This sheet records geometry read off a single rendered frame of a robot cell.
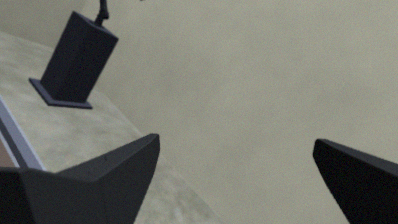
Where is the brown rectangular mat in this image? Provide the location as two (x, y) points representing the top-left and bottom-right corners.
(0, 139), (15, 167)

